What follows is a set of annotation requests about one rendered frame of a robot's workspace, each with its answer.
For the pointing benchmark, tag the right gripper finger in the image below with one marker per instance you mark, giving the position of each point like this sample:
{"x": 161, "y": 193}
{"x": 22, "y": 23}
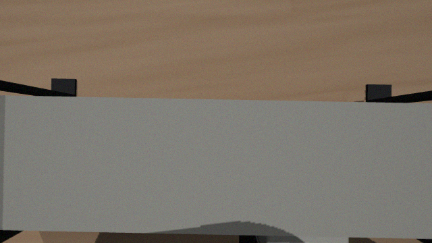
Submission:
{"x": 247, "y": 239}

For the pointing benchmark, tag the white charger plug with brass prongs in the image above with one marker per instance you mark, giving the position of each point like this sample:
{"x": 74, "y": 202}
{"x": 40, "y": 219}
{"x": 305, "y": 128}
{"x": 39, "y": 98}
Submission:
{"x": 300, "y": 239}

